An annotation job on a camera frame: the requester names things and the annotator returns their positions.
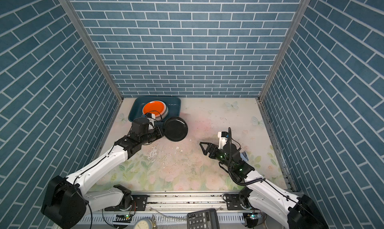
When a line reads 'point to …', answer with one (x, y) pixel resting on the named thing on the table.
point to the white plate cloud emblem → (161, 116)
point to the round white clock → (143, 223)
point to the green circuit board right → (252, 219)
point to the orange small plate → (156, 107)
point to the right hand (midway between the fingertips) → (202, 144)
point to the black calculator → (204, 219)
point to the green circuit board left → (123, 218)
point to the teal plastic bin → (173, 103)
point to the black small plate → (175, 128)
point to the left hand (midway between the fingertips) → (168, 128)
